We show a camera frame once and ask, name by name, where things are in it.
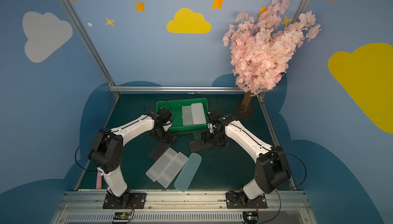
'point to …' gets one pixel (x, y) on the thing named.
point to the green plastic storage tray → (175, 106)
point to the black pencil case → (159, 149)
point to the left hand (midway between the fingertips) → (165, 138)
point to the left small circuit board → (122, 216)
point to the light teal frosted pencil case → (188, 172)
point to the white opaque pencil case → (198, 113)
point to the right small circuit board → (250, 217)
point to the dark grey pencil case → (196, 145)
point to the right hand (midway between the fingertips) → (209, 143)
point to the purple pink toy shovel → (99, 181)
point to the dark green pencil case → (197, 134)
